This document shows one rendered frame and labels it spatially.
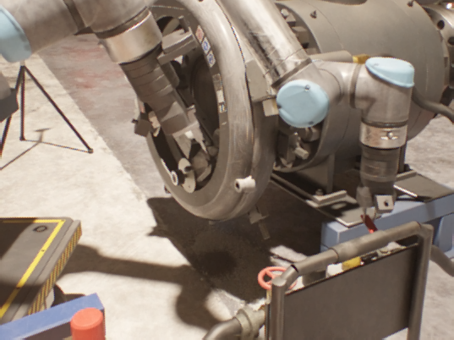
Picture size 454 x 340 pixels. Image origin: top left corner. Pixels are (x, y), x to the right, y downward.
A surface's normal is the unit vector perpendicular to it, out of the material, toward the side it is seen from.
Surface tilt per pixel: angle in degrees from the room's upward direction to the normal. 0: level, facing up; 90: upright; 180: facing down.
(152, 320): 0
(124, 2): 84
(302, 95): 94
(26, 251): 0
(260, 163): 102
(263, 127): 87
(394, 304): 90
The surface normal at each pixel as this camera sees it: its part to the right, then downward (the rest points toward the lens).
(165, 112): 0.01, 0.18
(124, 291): 0.00, -0.93
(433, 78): 0.52, 0.18
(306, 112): -0.37, 0.41
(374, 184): 0.05, 0.51
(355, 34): 0.38, -0.41
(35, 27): 0.47, 0.50
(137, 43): 0.36, 0.37
